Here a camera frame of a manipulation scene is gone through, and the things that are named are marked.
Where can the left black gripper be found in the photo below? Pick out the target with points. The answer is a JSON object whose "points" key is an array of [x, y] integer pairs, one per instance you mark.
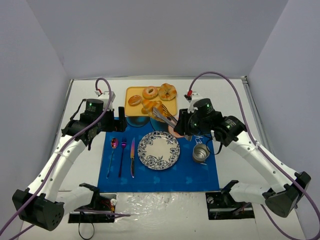
{"points": [[121, 119]]}

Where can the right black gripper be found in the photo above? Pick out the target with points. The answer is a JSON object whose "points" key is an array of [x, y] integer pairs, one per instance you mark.
{"points": [[181, 122]]}

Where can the large striped croissant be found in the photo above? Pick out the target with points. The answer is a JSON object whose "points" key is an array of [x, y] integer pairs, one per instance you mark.
{"points": [[152, 116]]}

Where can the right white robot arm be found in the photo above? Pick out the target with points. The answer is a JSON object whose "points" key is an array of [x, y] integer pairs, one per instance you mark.
{"points": [[285, 185]]}

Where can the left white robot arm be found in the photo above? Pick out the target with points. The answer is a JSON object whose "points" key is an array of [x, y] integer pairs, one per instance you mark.
{"points": [[39, 204]]}

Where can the twisted brown bread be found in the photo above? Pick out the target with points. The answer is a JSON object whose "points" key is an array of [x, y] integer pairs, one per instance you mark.
{"points": [[167, 92]]}

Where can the iridescent fork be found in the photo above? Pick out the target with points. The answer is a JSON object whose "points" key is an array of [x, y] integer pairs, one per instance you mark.
{"points": [[123, 146]]}

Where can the iridescent spoon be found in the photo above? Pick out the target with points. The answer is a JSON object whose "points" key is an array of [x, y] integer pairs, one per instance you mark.
{"points": [[114, 144]]}

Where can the iridescent knife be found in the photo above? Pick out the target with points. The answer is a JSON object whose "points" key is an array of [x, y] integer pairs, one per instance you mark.
{"points": [[132, 158]]}

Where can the glazed round bun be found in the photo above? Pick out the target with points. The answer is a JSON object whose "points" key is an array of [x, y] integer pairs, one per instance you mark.
{"points": [[134, 100]]}

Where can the yellow tray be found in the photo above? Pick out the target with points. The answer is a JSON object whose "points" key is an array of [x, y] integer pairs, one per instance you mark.
{"points": [[136, 111]]}

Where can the small striped croissant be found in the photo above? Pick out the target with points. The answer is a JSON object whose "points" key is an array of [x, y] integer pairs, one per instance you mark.
{"points": [[148, 105]]}

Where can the metal cup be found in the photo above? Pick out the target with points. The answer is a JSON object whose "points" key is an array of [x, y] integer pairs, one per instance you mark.
{"points": [[200, 153]]}

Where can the blue floral plate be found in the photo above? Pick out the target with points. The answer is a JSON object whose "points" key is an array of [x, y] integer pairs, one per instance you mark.
{"points": [[158, 150]]}

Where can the blue printed placemat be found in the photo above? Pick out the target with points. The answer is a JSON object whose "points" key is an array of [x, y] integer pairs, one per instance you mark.
{"points": [[184, 176]]}

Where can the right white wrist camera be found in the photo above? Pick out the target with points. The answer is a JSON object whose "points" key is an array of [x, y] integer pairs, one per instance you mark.
{"points": [[193, 98]]}

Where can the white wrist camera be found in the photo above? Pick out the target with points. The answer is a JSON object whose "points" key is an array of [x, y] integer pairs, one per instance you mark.
{"points": [[105, 96], [193, 98]]}

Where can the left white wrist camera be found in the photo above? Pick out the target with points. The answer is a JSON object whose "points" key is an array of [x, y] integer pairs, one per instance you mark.
{"points": [[105, 96]]}

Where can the ring bagel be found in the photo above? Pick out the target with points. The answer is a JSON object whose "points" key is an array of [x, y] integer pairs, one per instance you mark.
{"points": [[150, 92]]}

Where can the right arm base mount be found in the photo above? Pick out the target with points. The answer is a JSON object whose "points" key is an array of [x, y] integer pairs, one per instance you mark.
{"points": [[218, 209]]}

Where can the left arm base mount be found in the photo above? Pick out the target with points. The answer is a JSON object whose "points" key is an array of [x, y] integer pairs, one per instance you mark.
{"points": [[106, 203]]}

